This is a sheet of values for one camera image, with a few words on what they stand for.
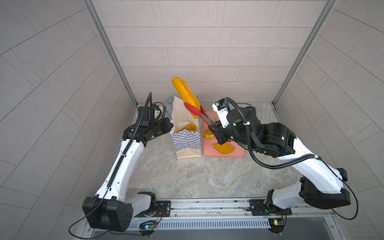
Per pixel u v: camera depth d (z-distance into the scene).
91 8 0.71
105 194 0.37
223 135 0.48
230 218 0.69
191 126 0.99
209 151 0.91
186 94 0.60
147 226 0.64
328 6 0.71
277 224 0.68
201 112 0.62
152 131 0.55
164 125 0.64
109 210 0.36
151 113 0.57
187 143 0.79
